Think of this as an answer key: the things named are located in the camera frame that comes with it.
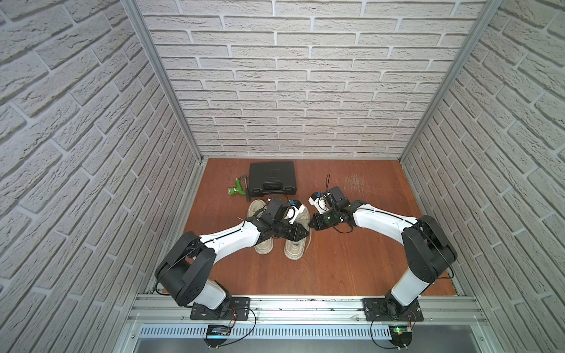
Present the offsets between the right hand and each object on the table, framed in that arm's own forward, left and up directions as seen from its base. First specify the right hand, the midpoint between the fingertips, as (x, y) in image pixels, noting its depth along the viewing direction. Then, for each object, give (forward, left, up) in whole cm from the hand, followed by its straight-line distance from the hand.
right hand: (312, 224), depth 89 cm
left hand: (-6, +2, +5) cm, 8 cm away
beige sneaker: (+10, +25, 0) cm, 27 cm away
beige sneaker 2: (-11, +8, +1) cm, 14 cm away
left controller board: (-34, +35, -4) cm, 49 cm away
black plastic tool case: (+27, +16, -2) cm, 32 cm away
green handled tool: (+21, +36, -2) cm, 42 cm away
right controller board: (-39, -25, -7) cm, 47 cm away
